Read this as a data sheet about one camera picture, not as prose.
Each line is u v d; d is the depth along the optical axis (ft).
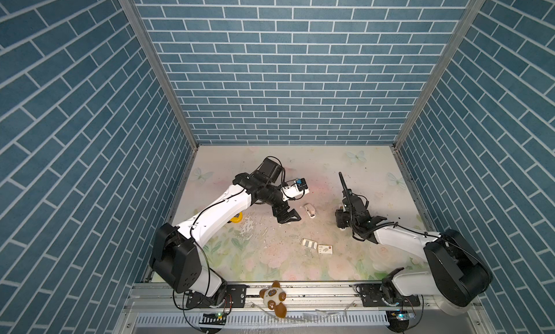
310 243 2.82
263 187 1.90
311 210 3.00
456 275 1.40
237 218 2.98
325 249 2.71
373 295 2.42
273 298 2.32
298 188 2.19
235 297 2.42
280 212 2.23
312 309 2.38
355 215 2.28
